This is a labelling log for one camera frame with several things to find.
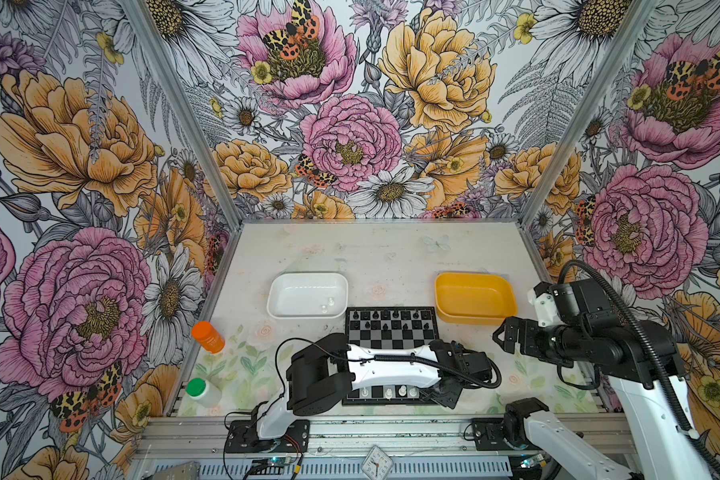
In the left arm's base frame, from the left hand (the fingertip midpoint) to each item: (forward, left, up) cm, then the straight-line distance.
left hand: (433, 398), depth 77 cm
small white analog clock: (-13, +15, -1) cm, 20 cm away
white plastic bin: (+34, +36, -6) cm, 49 cm away
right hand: (+3, -14, +21) cm, 26 cm away
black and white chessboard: (+20, +10, -3) cm, 23 cm away
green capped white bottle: (+1, +56, +4) cm, 56 cm away
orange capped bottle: (+16, +60, +6) cm, 62 cm away
